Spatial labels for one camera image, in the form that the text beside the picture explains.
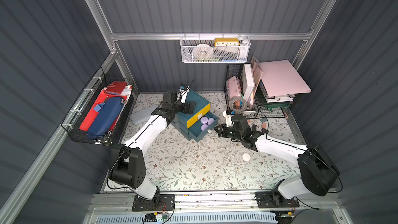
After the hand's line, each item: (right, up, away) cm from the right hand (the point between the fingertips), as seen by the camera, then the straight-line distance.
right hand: (218, 130), depth 85 cm
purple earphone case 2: (-4, +5, +7) cm, 10 cm away
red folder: (-55, +23, -5) cm, 60 cm away
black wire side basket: (-61, +14, -18) cm, 65 cm away
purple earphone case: (-8, +5, +8) cm, 13 cm away
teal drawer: (-12, -1, -2) cm, 12 cm away
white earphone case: (+16, -15, +2) cm, 23 cm away
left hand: (-16, +17, 0) cm, 23 cm away
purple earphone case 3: (-8, +1, +4) cm, 9 cm away
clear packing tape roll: (+13, +19, +14) cm, 27 cm away
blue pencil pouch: (-52, +11, -15) cm, 56 cm away
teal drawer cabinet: (-22, +5, 0) cm, 22 cm away
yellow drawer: (-11, +8, -3) cm, 14 cm away
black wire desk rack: (+30, +13, +13) cm, 35 cm away
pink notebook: (+13, +26, +22) cm, 36 cm away
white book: (+18, +27, +5) cm, 33 cm away
